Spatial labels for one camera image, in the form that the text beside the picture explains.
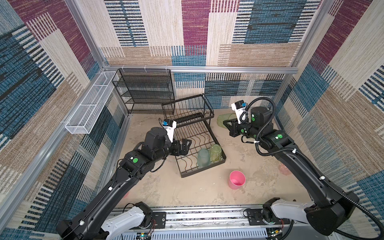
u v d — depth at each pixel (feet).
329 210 1.23
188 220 2.48
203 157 2.78
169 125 1.92
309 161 1.45
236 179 2.79
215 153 2.85
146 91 3.63
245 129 1.95
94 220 1.25
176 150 1.93
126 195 2.72
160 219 2.43
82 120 2.32
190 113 3.06
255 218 2.39
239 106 1.99
